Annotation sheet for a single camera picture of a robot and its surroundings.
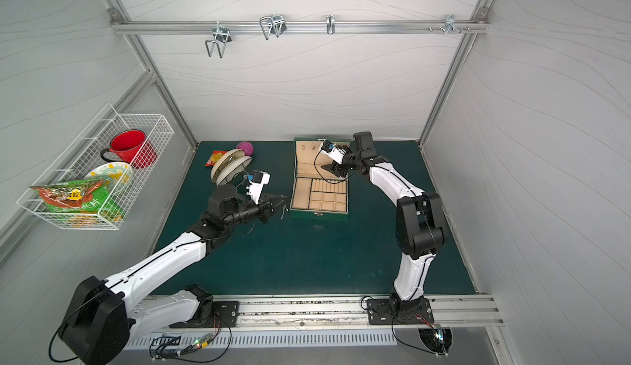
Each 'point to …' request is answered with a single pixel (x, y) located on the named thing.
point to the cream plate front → (238, 166)
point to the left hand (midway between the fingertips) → (286, 200)
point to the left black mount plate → (224, 314)
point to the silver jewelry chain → (283, 208)
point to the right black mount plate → (401, 311)
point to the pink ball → (246, 147)
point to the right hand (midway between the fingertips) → (328, 154)
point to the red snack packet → (215, 156)
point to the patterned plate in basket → (116, 174)
